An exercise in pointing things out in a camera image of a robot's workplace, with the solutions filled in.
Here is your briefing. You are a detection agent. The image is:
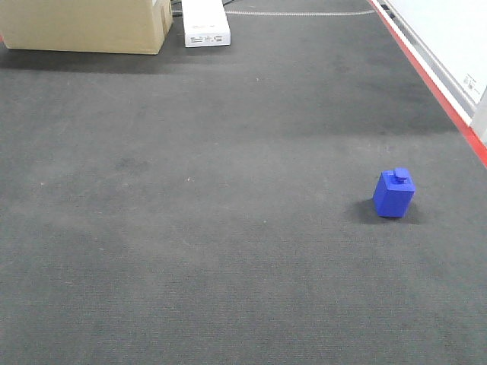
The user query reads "blue plastic box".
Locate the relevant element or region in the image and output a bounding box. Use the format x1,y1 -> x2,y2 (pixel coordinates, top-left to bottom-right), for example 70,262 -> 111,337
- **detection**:
372,167 -> 417,219

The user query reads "long white carton box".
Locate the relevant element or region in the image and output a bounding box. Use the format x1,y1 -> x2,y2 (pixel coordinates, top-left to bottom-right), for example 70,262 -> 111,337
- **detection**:
181,0 -> 232,48

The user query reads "brown cardboard box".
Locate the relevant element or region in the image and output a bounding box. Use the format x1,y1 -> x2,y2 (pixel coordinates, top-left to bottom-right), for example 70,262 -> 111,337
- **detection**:
0,0 -> 174,56

